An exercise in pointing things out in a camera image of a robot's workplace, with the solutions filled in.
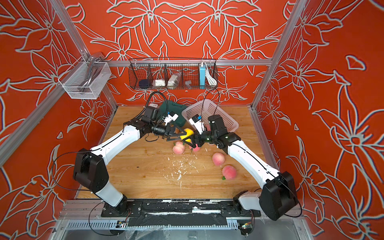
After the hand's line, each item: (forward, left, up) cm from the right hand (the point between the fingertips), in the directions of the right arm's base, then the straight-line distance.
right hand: (193, 117), depth 106 cm
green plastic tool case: (+11, +21, 0) cm, 24 cm away
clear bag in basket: (+8, +13, +26) cm, 30 cm away
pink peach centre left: (-25, +8, 0) cm, 27 cm away
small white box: (+15, +32, -3) cm, 35 cm away
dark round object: (+12, +34, +21) cm, 41 cm away
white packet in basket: (+2, +20, +28) cm, 34 cm away
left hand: (-24, +17, +12) cm, 32 cm away
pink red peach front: (-40, -20, -1) cm, 44 cm away
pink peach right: (-32, -15, -1) cm, 35 cm away
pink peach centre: (-25, -3, -1) cm, 25 cm away
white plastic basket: (+10, -9, -1) cm, 14 cm away
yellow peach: (-28, +2, +20) cm, 35 cm away
